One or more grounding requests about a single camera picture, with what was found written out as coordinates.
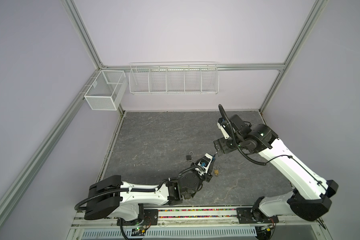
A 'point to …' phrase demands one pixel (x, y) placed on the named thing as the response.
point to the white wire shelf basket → (174, 78)
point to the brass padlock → (216, 171)
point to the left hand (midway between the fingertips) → (211, 159)
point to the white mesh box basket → (106, 92)
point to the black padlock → (189, 157)
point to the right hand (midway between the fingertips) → (224, 143)
